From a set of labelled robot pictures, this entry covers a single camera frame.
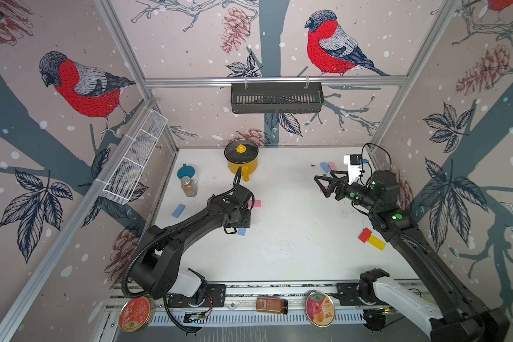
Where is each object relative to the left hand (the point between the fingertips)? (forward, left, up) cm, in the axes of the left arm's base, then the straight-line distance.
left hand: (247, 217), depth 87 cm
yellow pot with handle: (+22, +1, +5) cm, 23 cm away
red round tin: (-33, +34, -2) cm, 48 cm away
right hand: (+5, -28, +24) cm, 37 cm away
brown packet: (-30, -10, -1) cm, 32 cm away
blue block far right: (+32, -40, -6) cm, 52 cm away
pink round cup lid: (-31, -26, -2) cm, 41 cm away
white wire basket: (+6, +49, +14) cm, 51 cm away
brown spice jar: (+15, +27, +2) cm, 31 cm away
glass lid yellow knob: (+33, +4, +6) cm, 34 cm away
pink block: (+10, -4, -6) cm, 12 cm away
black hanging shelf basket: (+54, -14, +23) cm, 60 cm away
